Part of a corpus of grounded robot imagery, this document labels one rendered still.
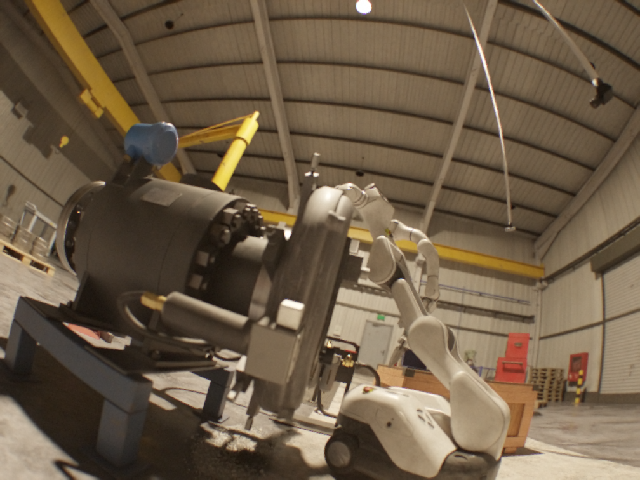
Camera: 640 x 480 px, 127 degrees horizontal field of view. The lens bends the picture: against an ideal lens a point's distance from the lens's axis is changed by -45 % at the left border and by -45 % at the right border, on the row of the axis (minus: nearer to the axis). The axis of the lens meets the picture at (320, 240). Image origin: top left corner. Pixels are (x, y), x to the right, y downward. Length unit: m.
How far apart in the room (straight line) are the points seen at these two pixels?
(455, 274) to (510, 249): 3.30
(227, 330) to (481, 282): 13.00
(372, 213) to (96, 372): 1.43
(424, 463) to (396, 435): 0.13
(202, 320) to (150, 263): 0.33
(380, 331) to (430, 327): 10.55
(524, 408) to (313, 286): 1.76
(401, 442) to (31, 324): 1.16
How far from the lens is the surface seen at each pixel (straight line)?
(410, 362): 1.86
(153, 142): 1.10
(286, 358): 0.52
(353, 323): 11.74
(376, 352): 11.60
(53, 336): 0.90
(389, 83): 9.57
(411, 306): 1.26
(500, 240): 14.56
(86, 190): 1.33
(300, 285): 0.60
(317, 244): 0.63
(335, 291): 0.90
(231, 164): 5.15
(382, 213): 1.59
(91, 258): 1.04
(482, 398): 1.05
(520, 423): 2.11
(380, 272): 1.34
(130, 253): 0.90
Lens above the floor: 0.45
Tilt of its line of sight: 22 degrees up
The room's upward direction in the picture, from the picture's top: 16 degrees clockwise
